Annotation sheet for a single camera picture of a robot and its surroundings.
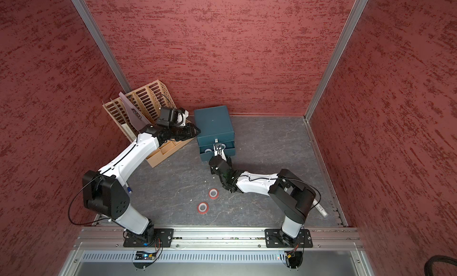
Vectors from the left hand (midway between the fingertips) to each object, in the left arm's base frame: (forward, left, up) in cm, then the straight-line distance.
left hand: (197, 135), depth 84 cm
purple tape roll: (0, -5, -12) cm, 13 cm away
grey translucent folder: (+19, +40, -9) cm, 45 cm away
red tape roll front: (-28, -4, -20) cm, 35 cm away
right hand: (-6, -9, -12) cm, 16 cm away
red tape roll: (-21, -8, -21) cm, 31 cm away
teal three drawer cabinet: (+6, -8, 0) cm, 10 cm away
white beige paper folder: (-2, +31, +2) cm, 31 cm away
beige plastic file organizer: (+30, +34, -3) cm, 45 cm away
